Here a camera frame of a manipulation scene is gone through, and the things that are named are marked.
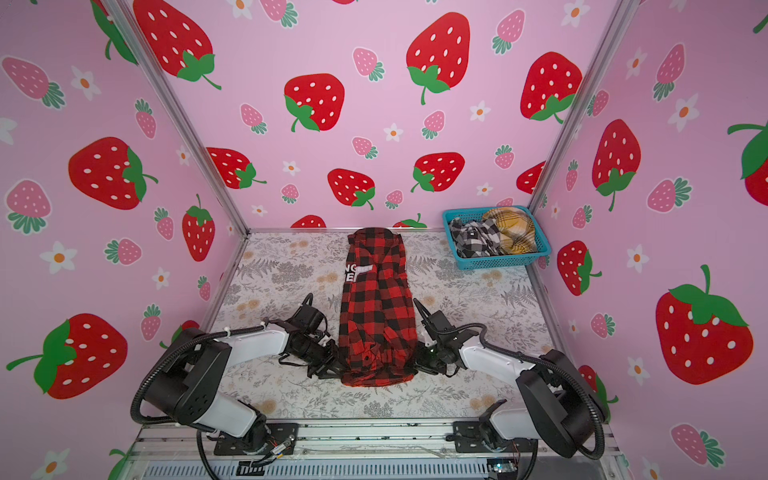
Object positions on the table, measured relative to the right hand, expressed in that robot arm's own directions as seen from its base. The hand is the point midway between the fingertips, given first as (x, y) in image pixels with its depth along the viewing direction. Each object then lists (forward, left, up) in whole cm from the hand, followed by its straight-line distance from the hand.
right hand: (408, 365), depth 85 cm
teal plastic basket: (+38, -21, +4) cm, 43 cm away
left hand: (-4, +16, +1) cm, 17 cm away
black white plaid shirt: (+46, -22, +8) cm, 52 cm away
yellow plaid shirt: (+51, -35, +9) cm, 62 cm away
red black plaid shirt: (+9, +10, +1) cm, 13 cm away
